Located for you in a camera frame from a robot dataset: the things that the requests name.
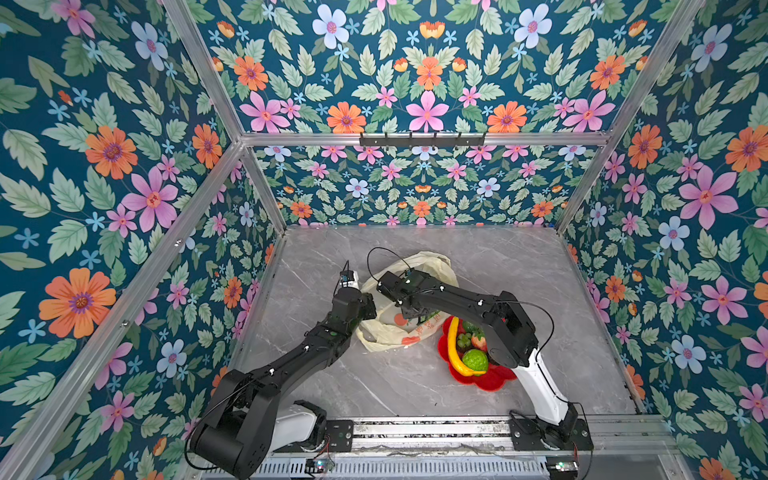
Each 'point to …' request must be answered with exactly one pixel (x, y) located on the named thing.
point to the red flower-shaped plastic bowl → (493, 380)
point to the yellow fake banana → (456, 358)
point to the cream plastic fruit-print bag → (391, 329)
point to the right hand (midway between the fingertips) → (419, 306)
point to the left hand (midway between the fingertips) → (374, 287)
